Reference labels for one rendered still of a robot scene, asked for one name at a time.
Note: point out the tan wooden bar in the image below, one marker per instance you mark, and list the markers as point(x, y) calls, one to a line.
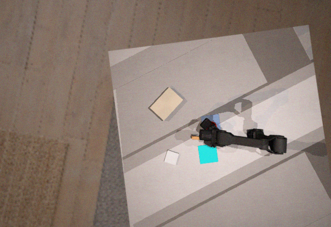
point(195, 137)

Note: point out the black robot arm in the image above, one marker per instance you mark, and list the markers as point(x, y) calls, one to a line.
point(255, 138)

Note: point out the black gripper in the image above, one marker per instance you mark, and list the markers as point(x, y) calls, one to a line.
point(207, 124)

